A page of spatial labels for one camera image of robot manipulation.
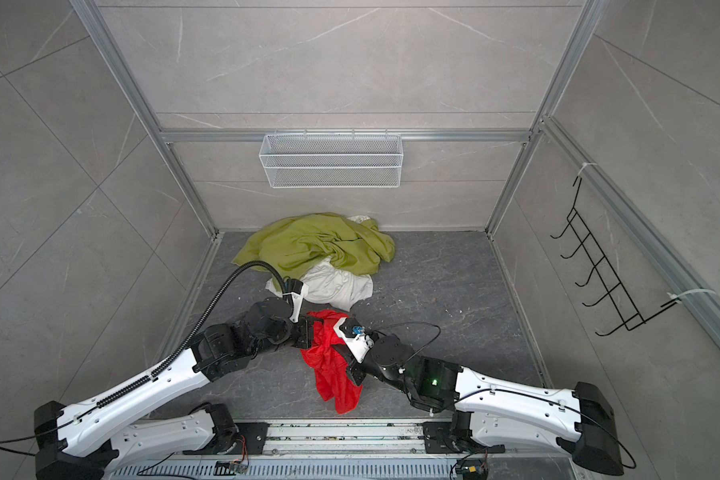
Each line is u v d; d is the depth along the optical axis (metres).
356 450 0.73
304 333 0.60
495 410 0.47
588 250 0.72
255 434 0.73
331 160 1.01
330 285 0.99
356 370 0.58
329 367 0.69
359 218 1.18
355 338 0.55
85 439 0.39
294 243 1.04
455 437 0.65
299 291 0.63
